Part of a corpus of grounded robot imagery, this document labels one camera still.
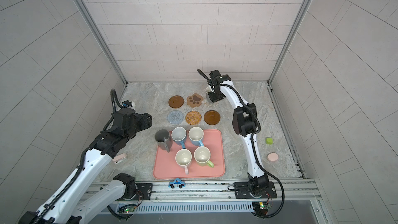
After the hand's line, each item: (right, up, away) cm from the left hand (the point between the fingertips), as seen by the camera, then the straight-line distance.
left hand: (150, 115), depth 75 cm
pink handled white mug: (+16, -23, +5) cm, 28 cm away
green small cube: (+63, -16, +11) cm, 66 cm away
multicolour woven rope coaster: (+32, +3, +27) cm, 42 cm away
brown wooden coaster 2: (+31, -4, +22) cm, 38 cm away
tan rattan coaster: (+19, -5, +21) cm, 29 cm away
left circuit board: (-5, -39, -11) cm, 40 cm away
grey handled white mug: (+29, +13, +21) cm, 38 cm away
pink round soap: (+63, -23, +6) cm, 67 cm away
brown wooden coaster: (+7, +5, +30) cm, 31 cm away
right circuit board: (+52, -40, -7) cm, 66 cm away
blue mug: (+12, -12, +10) cm, 20 cm away
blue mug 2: (+21, -14, +12) cm, 28 cm away
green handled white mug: (+25, -22, +5) cm, 34 cm away
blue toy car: (+14, -32, -3) cm, 35 cm away
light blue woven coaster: (+8, -4, +21) cm, 23 cm away
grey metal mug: (+4, -15, +7) cm, 17 cm away
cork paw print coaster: (+20, +6, +30) cm, 36 cm away
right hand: (+33, +7, +25) cm, 42 cm away
